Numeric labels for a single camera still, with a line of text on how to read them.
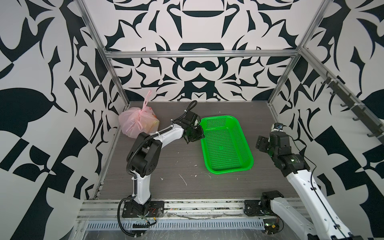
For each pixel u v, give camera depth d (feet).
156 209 2.41
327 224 1.30
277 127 2.16
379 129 1.63
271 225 2.34
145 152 1.78
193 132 2.64
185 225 2.13
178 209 2.49
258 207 2.44
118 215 2.29
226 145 3.16
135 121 3.08
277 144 1.86
